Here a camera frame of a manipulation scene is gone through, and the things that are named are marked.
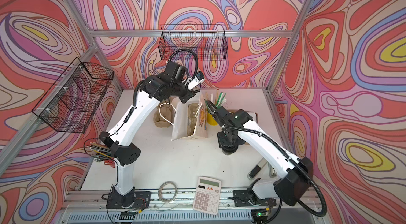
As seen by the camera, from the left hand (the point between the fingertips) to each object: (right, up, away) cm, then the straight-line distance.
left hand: (195, 90), depth 75 cm
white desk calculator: (+6, -50, -1) cm, 50 cm away
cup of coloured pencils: (-49, -29, +2) cm, 56 cm away
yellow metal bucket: (+8, -16, +19) cm, 26 cm away
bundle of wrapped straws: (+14, -4, +19) cm, 24 cm away
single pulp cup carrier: (-3, -15, +18) cm, 24 cm away
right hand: (+17, -28, -1) cm, 33 cm away
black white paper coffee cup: (+16, -29, -2) cm, 33 cm away
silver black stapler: (+33, -39, +5) cm, 51 cm away
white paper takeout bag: (-8, -15, +4) cm, 18 cm away
